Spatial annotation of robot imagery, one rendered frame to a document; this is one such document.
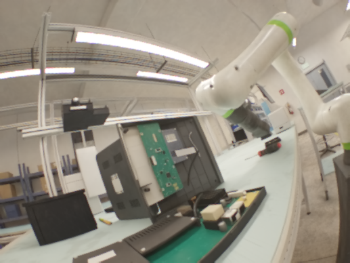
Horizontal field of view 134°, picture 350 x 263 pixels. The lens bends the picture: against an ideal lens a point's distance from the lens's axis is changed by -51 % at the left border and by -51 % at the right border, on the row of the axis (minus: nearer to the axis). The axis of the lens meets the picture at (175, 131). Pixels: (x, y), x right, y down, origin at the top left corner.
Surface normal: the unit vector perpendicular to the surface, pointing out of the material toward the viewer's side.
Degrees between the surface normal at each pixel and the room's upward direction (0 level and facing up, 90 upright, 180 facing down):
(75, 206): 90
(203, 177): 90
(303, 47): 90
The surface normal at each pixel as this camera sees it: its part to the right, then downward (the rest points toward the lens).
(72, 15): 0.37, 0.90
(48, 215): 0.60, -0.40
